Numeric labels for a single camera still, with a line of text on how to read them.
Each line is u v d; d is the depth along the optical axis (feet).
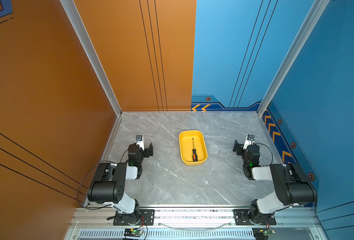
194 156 3.06
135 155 2.34
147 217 2.43
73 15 2.36
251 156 2.32
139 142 2.65
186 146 3.27
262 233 2.31
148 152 2.78
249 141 2.59
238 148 2.73
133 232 2.32
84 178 1.59
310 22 2.44
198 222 2.40
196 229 2.33
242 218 2.38
